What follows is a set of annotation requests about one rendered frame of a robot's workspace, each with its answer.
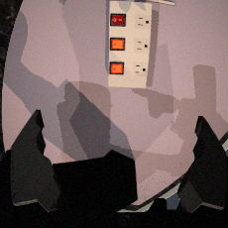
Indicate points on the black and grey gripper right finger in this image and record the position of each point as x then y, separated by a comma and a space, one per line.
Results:
204, 188

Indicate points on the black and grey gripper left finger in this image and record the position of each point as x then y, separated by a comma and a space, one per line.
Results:
29, 186

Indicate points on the white power strip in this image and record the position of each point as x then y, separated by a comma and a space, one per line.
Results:
129, 43

